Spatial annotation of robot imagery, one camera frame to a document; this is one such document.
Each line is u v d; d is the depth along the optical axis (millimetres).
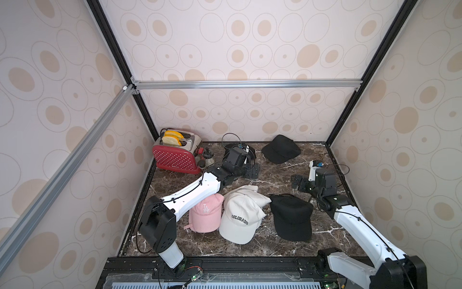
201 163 1007
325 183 614
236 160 615
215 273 730
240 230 824
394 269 386
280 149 1150
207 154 1001
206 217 824
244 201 810
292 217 848
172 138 944
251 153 1126
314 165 738
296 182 749
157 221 436
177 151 925
